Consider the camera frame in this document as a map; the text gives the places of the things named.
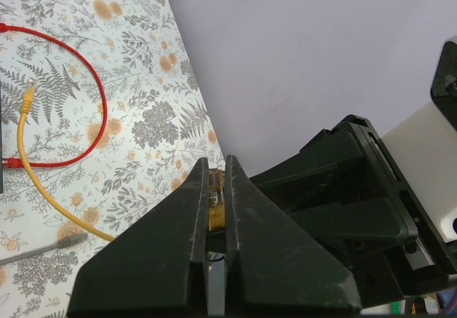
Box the red ethernet cable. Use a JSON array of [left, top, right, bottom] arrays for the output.
[[0, 21, 110, 169]]

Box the grey ethernet cable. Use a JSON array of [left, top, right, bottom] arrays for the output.
[[0, 234, 89, 266]]

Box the yellow ethernet cable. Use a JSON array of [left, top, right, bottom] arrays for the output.
[[16, 77, 228, 242]]

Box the floral patterned table mat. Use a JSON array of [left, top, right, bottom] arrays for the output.
[[1, 0, 224, 236]]

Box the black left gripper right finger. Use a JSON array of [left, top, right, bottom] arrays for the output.
[[224, 155, 361, 317]]

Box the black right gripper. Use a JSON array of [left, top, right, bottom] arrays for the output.
[[250, 115, 456, 307]]

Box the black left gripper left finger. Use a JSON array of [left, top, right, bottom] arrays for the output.
[[67, 158, 209, 317]]

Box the black network switch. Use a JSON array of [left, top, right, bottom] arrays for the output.
[[0, 85, 4, 194]]

